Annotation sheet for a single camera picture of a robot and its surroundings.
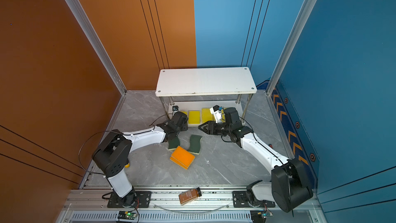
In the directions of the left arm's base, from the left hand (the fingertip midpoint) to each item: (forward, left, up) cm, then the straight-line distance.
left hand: (183, 120), depth 95 cm
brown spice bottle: (-40, -6, -3) cm, 41 cm away
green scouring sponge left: (-13, +5, -5) cm, 15 cm away
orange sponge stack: (-22, -1, -2) cm, 22 cm away
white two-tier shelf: (-2, -9, +27) cm, 29 cm away
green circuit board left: (-47, +20, -8) cm, 52 cm away
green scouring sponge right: (-13, -8, -6) cm, 16 cm away
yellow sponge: (+4, -14, 0) cm, 15 cm away
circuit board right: (-47, -39, -7) cm, 61 cm away
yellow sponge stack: (+2, -7, +1) cm, 7 cm away
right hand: (-12, -11, +11) cm, 19 cm away
